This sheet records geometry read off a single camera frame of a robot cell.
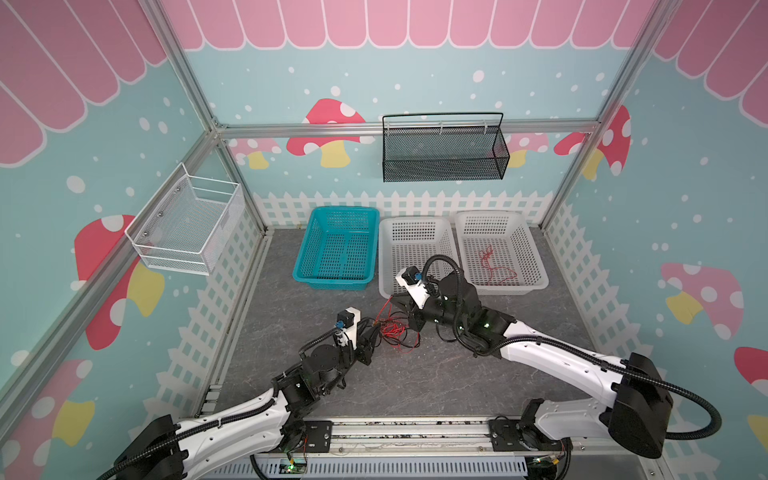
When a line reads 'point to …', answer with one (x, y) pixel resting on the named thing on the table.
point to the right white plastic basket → (499, 252)
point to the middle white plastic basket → (411, 241)
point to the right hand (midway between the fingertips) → (391, 298)
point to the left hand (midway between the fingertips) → (375, 327)
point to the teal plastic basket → (339, 250)
